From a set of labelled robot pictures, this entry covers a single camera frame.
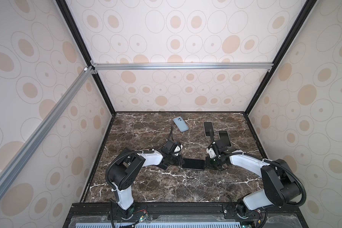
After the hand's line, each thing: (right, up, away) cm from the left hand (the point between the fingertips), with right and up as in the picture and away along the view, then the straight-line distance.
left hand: (187, 161), depth 89 cm
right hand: (+11, -3, 0) cm, 12 cm away
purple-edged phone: (+5, -3, +5) cm, 7 cm away
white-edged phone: (+18, +21, +21) cm, 35 cm away
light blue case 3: (+29, +13, +14) cm, 35 cm away
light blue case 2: (+18, +21, +21) cm, 34 cm away
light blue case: (-3, +24, +24) cm, 34 cm away
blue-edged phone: (+29, +13, +14) cm, 35 cm away
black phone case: (+8, -6, 0) cm, 9 cm away
